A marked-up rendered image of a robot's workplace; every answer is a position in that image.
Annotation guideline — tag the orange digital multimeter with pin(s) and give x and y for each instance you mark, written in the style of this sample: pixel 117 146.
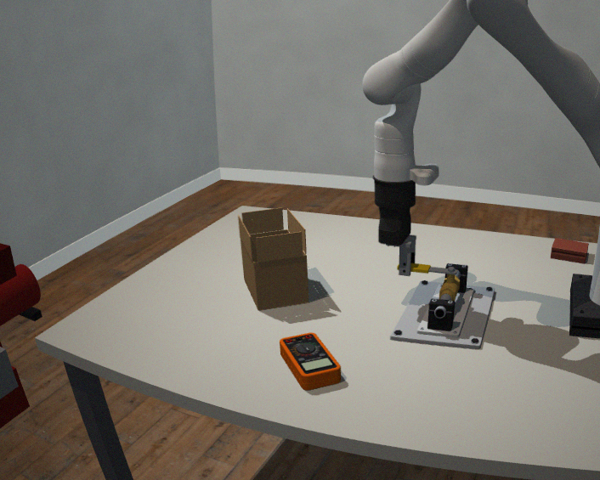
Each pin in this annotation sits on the orange digital multimeter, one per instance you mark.
pixel 310 361

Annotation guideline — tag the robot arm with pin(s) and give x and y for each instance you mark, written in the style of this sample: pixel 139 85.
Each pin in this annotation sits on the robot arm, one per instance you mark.
pixel 562 73

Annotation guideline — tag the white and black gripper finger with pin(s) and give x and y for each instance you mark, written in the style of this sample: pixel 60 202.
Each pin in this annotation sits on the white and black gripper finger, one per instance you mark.
pixel 405 258
pixel 412 238

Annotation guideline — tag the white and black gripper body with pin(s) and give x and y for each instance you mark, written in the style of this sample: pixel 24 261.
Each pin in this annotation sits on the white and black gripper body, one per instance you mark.
pixel 395 191

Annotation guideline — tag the reddish-brown block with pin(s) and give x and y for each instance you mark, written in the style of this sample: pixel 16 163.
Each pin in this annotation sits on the reddish-brown block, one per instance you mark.
pixel 569 250

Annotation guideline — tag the brown cardboard box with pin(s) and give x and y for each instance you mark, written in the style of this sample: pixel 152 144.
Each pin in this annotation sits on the brown cardboard box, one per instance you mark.
pixel 278 276

